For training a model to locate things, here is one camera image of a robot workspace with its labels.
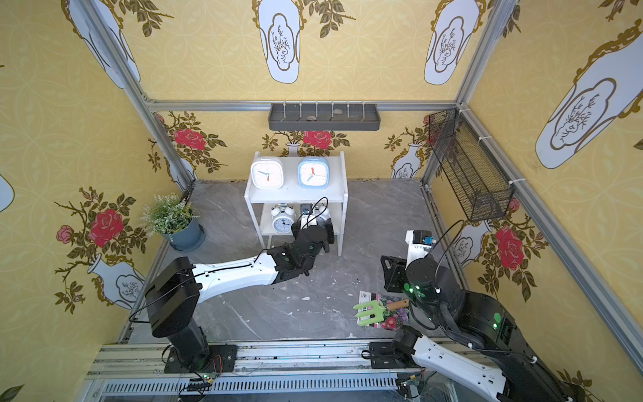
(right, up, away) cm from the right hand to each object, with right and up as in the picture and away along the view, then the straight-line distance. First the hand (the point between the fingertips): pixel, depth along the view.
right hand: (381, 263), depth 62 cm
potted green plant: (-66, +10, +23) cm, 71 cm away
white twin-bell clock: (-27, +10, +17) cm, 34 cm away
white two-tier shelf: (-32, +15, +9) cm, 37 cm away
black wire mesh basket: (+50, +28, +47) cm, 74 cm away
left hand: (-14, +9, +20) cm, 26 cm away
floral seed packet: (+9, -23, +20) cm, 31 cm away
